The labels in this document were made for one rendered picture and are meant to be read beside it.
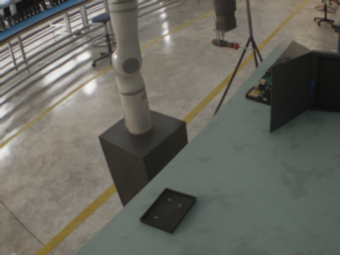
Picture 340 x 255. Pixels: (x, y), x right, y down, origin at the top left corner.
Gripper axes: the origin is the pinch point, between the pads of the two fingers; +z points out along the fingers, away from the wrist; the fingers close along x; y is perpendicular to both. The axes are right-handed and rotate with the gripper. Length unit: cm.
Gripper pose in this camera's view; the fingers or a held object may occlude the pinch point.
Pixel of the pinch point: (221, 45)
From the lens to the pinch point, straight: 102.1
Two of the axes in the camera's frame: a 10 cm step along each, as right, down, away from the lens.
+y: 7.8, 2.5, -5.7
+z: 1.0, 8.5, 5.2
